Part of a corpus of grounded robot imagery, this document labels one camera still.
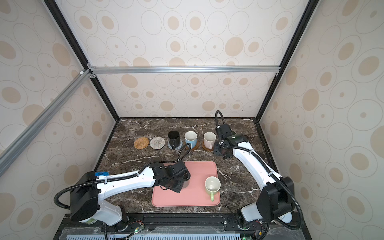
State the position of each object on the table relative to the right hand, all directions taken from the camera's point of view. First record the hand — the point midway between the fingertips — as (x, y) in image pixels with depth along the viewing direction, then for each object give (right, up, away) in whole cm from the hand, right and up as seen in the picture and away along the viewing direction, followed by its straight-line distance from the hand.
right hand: (219, 150), depth 84 cm
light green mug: (-4, -18, -3) cm, 19 cm away
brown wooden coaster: (-14, -1, +18) cm, 23 cm away
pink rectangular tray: (-13, -24, -2) cm, 28 cm away
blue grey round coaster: (-25, 0, +19) cm, 31 cm away
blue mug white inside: (-17, +7, +17) cm, 25 cm away
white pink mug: (-4, +6, +13) cm, 14 cm away
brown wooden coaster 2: (-6, -1, +16) cm, 17 cm away
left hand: (-20, -18, -6) cm, 27 cm away
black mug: (-28, +6, +18) cm, 34 cm away
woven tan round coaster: (-52, +3, +22) cm, 57 cm away
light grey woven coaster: (-41, +3, +21) cm, 46 cm away
